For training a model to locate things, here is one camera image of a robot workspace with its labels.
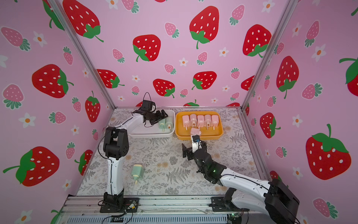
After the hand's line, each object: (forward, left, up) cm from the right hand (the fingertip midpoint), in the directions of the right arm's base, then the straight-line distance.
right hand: (194, 140), depth 80 cm
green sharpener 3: (-18, +32, -10) cm, 38 cm away
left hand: (+24, +23, -9) cm, 34 cm away
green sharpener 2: (+18, +24, -10) cm, 32 cm away
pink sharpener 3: (+24, -4, -11) cm, 27 cm away
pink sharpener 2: (+24, +2, -11) cm, 26 cm away
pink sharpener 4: (+24, -9, -10) cm, 28 cm away
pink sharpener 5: (+25, -15, -12) cm, 32 cm away
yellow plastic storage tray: (+16, +10, -18) cm, 26 cm away
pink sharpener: (+23, +7, -11) cm, 27 cm away
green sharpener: (+19, +19, -10) cm, 28 cm away
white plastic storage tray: (+14, +30, -14) cm, 36 cm away
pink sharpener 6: (+13, 0, -10) cm, 17 cm away
